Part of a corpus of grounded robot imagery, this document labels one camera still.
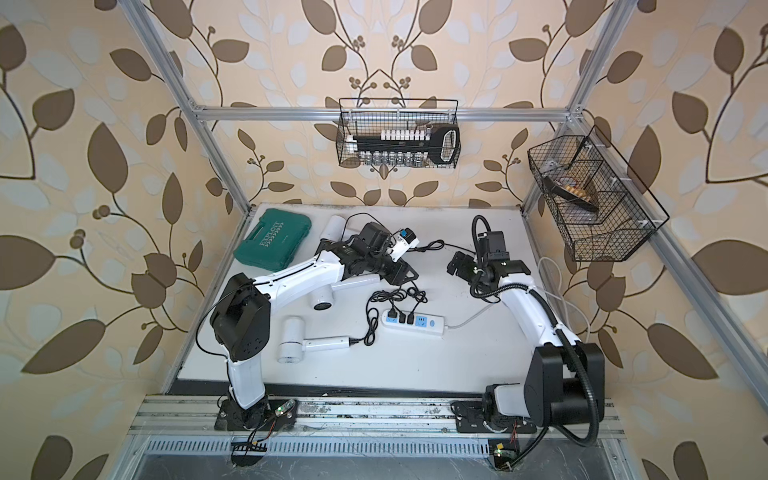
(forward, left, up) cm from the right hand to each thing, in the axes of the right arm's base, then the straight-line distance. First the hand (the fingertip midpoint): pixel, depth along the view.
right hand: (461, 272), depth 87 cm
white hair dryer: (+25, +41, -7) cm, 49 cm away
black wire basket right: (+2, -33, +21) cm, 39 cm away
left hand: (0, +15, +4) cm, 16 cm away
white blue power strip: (-11, +11, -11) cm, 19 cm away
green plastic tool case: (+20, +62, -7) cm, 66 cm away
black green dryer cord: (-4, +12, -6) cm, 14 cm away
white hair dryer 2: (-17, +48, -7) cm, 51 cm away
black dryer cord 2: (-14, +28, -11) cm, 33 cm away
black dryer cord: (+20, +3, -11) cm, 23 cm away
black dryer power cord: (-2, +24, -10) cm, 26 cm away
